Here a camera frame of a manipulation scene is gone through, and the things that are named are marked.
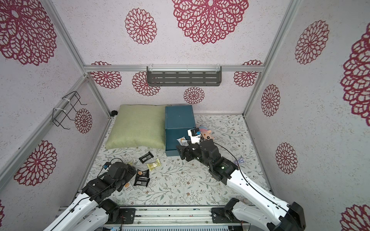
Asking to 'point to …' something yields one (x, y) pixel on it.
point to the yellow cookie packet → (128, 187)
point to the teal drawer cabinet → (178, 120)
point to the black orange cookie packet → (141, 173)
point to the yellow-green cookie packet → (151, 166)
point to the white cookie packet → (183, 141)
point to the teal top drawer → (172, 134)
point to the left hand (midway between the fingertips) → (132, 173)
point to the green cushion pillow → (138, 126)
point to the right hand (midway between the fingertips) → (181, 143)
